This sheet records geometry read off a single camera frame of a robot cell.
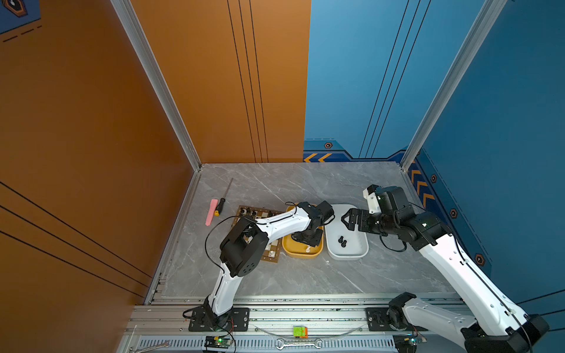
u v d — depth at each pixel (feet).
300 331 2.28
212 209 3.33
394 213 1.69
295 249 2.84
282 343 2.28
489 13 2.30
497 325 1.21
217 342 2.33
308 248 2.85
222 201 3.45
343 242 2.94
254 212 3.24
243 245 1.71
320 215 2.22
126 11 2.28
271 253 2.83
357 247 2.96
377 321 2.38
